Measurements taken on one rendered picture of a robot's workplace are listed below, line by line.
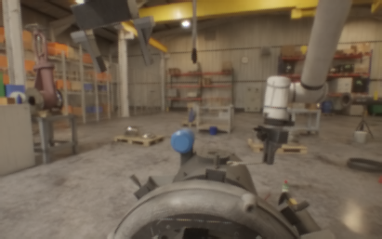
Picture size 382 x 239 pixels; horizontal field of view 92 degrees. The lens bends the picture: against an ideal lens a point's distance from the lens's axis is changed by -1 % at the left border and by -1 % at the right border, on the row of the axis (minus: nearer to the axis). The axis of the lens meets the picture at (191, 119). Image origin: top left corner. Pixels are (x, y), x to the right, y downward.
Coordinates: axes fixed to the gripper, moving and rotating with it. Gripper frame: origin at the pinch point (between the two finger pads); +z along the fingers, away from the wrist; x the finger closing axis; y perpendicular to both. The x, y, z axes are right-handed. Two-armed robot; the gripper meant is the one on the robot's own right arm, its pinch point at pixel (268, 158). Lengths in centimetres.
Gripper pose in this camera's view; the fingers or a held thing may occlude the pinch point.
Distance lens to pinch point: 86.6
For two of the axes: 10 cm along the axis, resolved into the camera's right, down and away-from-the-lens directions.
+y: -9.6, -0.4, -2.8
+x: 2.7, 1.5, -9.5
